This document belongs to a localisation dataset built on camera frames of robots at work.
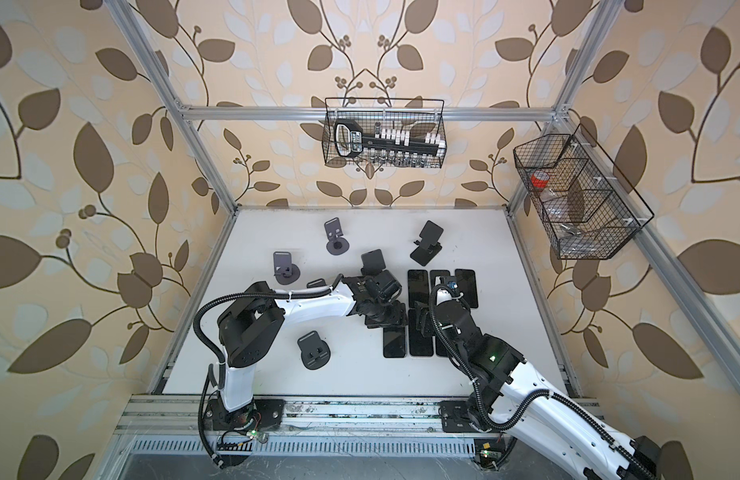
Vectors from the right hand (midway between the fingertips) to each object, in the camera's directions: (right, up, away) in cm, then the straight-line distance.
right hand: (428, 307), depth 76 cm
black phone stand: (0, +1, +23) cm, 23 cm away
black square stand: (-15, +10, +18) cm, 25 cm away
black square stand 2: (+4, +15, +26) cm, 30 cm away
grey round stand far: (-29, +15, +34) cm, 47 cm away
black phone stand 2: (+6, +6, +26) cm, 27 cm away
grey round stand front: (-30, -14, +4) cm, 33 cm away
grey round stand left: (-44, +6, +21) cm, 49 cm away
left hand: (-5, -7, +9) cm, 13 cm away
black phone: (+5, -14, +9) cm, 18 cm away
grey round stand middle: (-31, +4, +13) cm, 34 cm away
